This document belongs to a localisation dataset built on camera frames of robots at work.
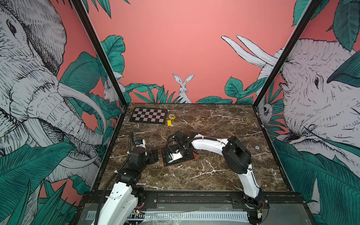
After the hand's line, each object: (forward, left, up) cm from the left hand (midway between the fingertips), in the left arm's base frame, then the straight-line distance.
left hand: (153, 150), depth 82 cm
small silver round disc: (+4, -70, -11) cm, 71 cm away
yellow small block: (+27, -8, -10) cm, 30 cm away
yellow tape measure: (+34, -10, -10) cm, 36 cm away
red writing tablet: (-6, -9, +2) cm, 11 cm away
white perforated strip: (-32, -25, -10) cm, 42 cm away
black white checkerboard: (+35, +8, -9) cm, 37 cm away
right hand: (+1, -15, -10) cm, 17 cm away
